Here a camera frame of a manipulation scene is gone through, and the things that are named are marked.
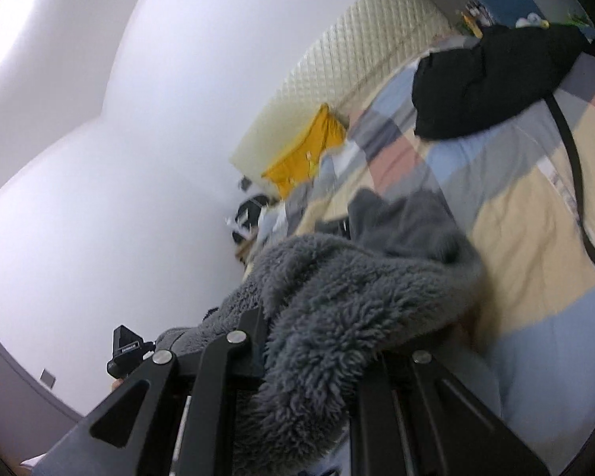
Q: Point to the grey fleece zip jacket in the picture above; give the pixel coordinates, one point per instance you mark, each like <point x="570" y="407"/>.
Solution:
<point x="327" y="307"/>

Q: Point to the yellow crown pillow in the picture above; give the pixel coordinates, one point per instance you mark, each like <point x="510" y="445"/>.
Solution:
<point x="302" y="158"/>

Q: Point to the grey wall switch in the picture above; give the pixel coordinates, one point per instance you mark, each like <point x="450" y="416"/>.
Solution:
<point x="47" y="379"/>

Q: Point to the group of small bottles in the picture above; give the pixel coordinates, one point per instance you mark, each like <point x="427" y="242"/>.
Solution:
<point x="476" y="17"/>

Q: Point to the wooden nightstand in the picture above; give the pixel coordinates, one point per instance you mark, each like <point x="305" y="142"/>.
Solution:
<point x="243" y="253"/>

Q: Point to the pastel checkered blanket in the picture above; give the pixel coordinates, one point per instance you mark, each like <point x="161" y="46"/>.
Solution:
<point x="525" y="238"/>

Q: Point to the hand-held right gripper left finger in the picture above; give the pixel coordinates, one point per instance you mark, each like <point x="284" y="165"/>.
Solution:
<point x="213" y="372"/>

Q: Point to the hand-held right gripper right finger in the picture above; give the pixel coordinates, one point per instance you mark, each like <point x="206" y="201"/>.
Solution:
<point x="416" y="406"/>

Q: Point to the cream quilted headboard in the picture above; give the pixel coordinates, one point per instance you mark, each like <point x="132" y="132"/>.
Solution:
<point x="357" y="54"/>

